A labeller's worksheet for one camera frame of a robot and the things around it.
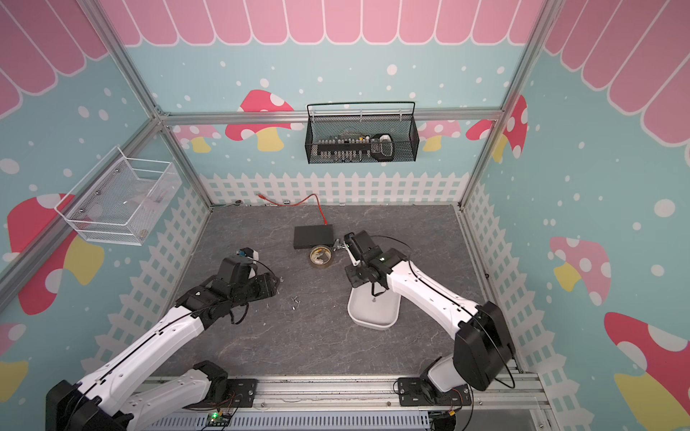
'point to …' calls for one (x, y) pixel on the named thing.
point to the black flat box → (309, 236)
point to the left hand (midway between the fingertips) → (272, 286)
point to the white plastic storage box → (373, 312)
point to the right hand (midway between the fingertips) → (357, 270)
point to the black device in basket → (382, 147)
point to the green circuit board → (216, 419)
